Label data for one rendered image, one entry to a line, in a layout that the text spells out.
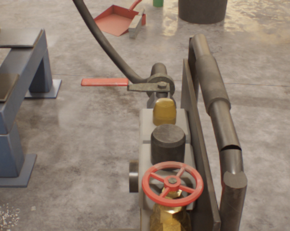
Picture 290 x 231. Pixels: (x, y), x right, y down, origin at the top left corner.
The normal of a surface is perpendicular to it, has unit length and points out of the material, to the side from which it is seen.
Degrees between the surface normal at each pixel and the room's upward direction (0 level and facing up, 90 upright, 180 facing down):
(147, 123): 0
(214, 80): 0
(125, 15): 90
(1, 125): 90
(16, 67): 0
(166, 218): 90
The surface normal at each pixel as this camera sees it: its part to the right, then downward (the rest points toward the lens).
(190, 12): -0.58, 0.51
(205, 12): 0.01, 0.61
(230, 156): -0.25, -0.41
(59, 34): 0.00, -0.82
